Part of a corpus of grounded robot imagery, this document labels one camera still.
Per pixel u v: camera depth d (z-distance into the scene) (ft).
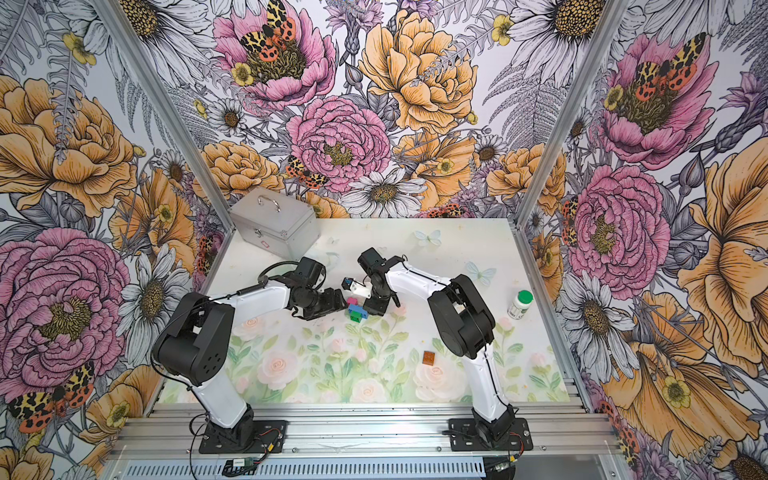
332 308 2.79
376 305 2.85
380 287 2.43
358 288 2.88
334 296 2.88
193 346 1.58
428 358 2.80
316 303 2.71
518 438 2.40
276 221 3.35
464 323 1.77
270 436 2.41
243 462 2.32
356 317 3.09
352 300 3.17
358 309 3.09
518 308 2.97
